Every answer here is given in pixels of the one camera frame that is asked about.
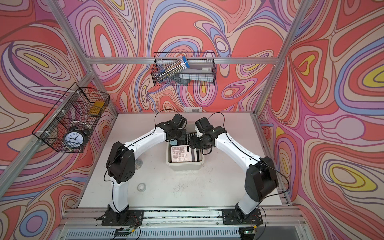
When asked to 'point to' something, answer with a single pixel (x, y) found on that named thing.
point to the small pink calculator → (181, 153)
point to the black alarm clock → (76, 138)
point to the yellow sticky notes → (95, 108)
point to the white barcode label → (193, 109)
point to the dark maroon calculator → (187, 141)
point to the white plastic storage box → (184, 166)
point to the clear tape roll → (141, 187)
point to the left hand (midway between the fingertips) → (184, 134)
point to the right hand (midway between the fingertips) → (195, 148)
